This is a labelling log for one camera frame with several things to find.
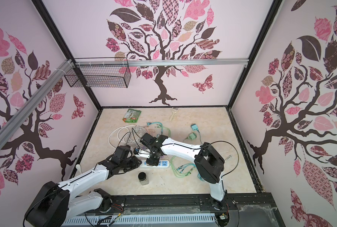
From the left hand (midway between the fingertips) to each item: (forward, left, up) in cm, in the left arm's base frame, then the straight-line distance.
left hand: (141, 164), depth 86 cm
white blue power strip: (0, -13, +1) cm, 13 cm away
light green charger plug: (+21, -34, 0) cm, 40 cm away
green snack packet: (+42, +14, -2) cm, 44 cm away
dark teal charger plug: (+29, -37, 0) cm, 47 cm away
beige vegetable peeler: (+48, -21, -2) cm, 52 cm away
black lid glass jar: (-11, -3, +7) cm, 13 cm away
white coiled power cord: (+22, +19, -1) cm, 29 cm away
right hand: (+2, -6, +5) cm, 8 cm away
